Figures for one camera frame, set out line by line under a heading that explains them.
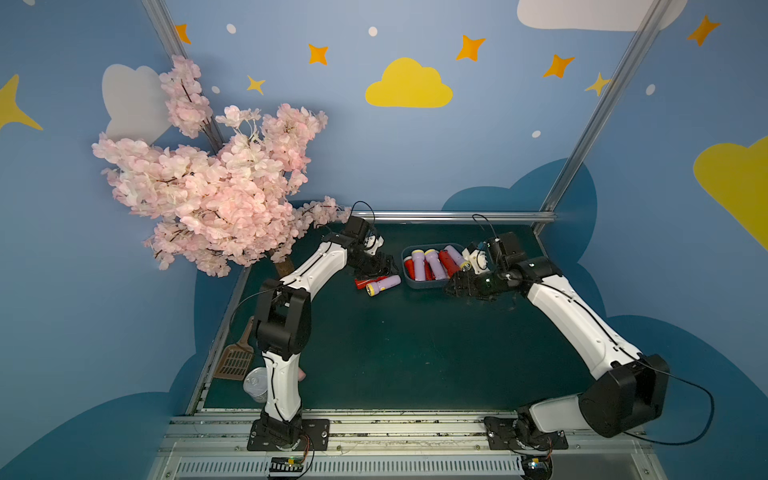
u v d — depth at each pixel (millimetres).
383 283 1028
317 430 755
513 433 745
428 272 1028
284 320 521
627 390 414
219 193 556
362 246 861
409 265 1038
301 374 836
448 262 1017
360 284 1011
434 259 1042
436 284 990
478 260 720
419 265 1015
